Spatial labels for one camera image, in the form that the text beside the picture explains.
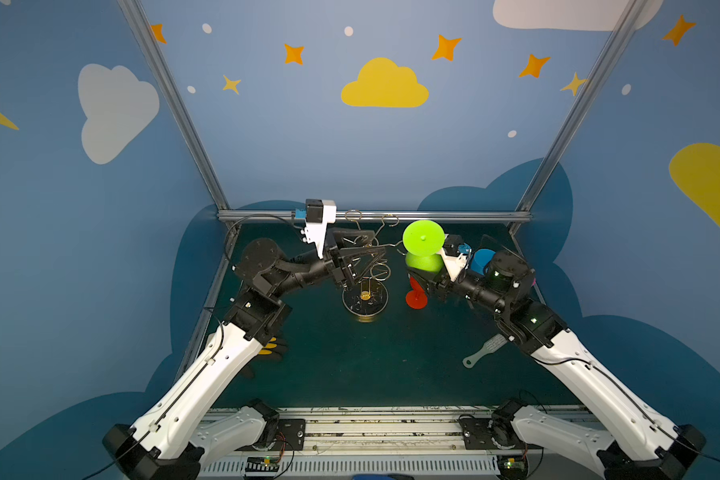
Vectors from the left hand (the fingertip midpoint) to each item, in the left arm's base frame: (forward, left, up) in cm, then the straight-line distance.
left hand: (376, 238), depth 52 cm
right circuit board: (-29, -36, -52) cm, 69 cm away
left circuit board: (-29, +27, -52) cm, 65 cm away
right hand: (+6, -11, -11) cm, 17 cm away
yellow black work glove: (-3, +29, -47) cm, 55 cm away
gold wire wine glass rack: (+17, 0, -47) cm, 50 cm away
